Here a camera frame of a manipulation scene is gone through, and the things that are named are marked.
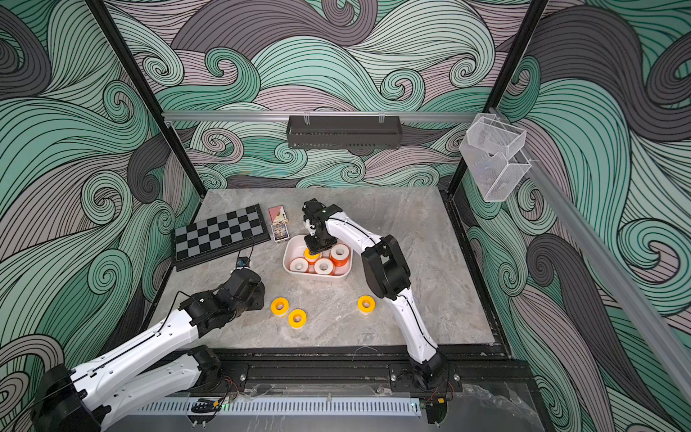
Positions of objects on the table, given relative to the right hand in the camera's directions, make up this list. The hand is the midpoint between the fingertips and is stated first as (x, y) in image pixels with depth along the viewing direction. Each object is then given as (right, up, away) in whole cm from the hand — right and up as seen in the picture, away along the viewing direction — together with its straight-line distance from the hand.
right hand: (320, 248), depth 98 cm
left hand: (-17, -10, -17) cm, 26 cm away
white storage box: (-9, +1, +1) cm, 9 cm away
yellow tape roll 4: (-6, -20, -14) cm, 26 cm away
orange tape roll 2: (-7, -6, -3) cm, 10 cm away
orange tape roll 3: (+2, -6, -5) cm, 8 cm away
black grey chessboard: (-40, +4, +3) cm, 40 cm away
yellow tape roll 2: (+16, -17, -12) cm, 26 cm away
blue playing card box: (-16, +6, +7) cm, 19 cm away
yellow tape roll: (-12, -17, -12) cm, 24 cm away
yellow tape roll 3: (-4, -3, -3) cm, 5 cm away
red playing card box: (-19, +13, +13) cm, 26 cm away
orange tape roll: (+7, -2, -3) cm, 8 cm away
